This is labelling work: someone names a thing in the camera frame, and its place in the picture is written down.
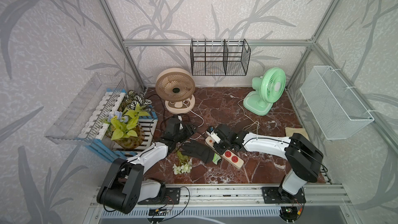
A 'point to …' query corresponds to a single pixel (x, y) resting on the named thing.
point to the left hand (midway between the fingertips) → (196, 128)
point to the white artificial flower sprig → (185, 164)
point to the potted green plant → (124, 129)
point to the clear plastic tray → (79, 120)
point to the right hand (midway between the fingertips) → (215, 144)
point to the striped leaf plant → (132, 99)
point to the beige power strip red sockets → (228, 156)
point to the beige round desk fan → (176, 86)
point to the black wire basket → (219, 57)
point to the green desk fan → (268, 88)
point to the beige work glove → (289, 131)
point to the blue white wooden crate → (95, 136)
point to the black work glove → (196, 149)
